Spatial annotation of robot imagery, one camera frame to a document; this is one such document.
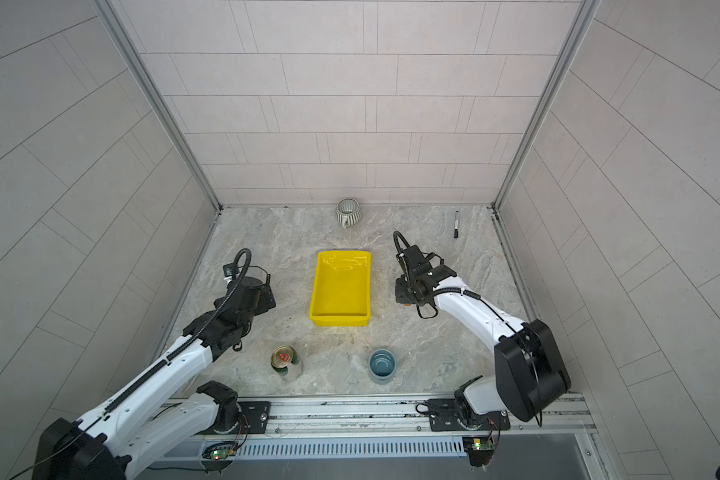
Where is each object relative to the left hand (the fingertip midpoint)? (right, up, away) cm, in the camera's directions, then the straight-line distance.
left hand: (263, 288), depth 83 cm
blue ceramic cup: (+33, -19, -4) cm, 39 cm away
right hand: (+39, -2, +3) cm, 39 cm away
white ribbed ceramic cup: (+22, +23, +23) cm, 39 cm away
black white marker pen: (+62, +19, +29) cm, 71 cm away
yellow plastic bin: (+21, -2, +9) cm, 23 cm away
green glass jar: (+9, -14, -12) cm, 21 cm away
